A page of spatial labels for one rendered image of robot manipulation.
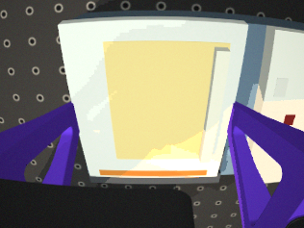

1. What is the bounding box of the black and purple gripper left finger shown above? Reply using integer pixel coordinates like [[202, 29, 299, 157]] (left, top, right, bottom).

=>
[[0, 102, 80, 186]]

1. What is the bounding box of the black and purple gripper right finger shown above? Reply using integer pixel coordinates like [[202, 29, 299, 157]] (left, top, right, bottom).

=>
[[227, 101, 304, 228]]

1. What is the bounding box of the blue-grey box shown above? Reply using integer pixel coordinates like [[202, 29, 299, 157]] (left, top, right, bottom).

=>
[[73, 11, 304, 184]]

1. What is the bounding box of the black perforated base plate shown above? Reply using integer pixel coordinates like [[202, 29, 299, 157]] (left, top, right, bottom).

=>
[[0, 0, 304, 228]]

